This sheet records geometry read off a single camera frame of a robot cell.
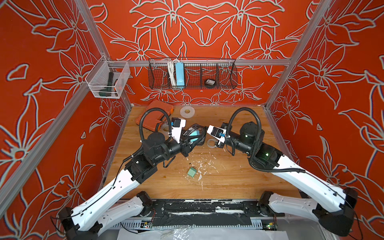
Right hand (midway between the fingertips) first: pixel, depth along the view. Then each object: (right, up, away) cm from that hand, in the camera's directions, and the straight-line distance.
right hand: (205, 124), depth 61 cm
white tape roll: (-9, +8, +54) cm, 55 cm away
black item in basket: (+7, +26, +34) cm, 43 cm away
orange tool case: (-35, +3, +49) cm, 61 cm away
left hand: (-3, -4, -1) cm, 5 cm away
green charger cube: (-6, -28, +23) cm, 36 cm away
